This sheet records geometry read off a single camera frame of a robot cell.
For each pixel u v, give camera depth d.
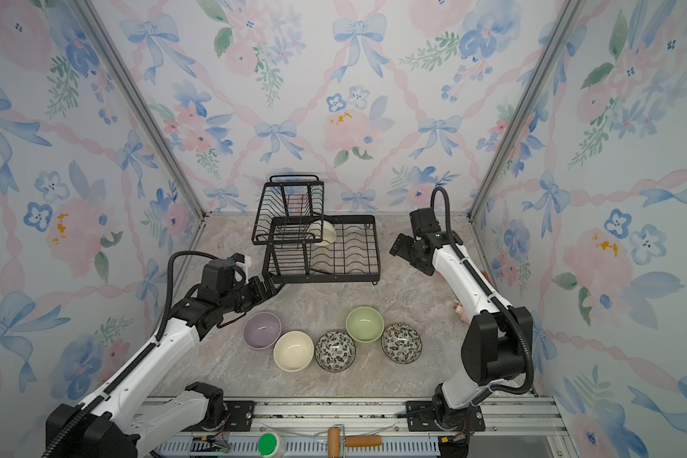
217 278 0.60
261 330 0.88
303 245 0.84
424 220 0.67
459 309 0.90
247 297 0.69
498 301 0.46
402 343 0.86
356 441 0.70
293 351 0.83
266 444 0.63
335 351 0.84
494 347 0.44
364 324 0.88
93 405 0.40
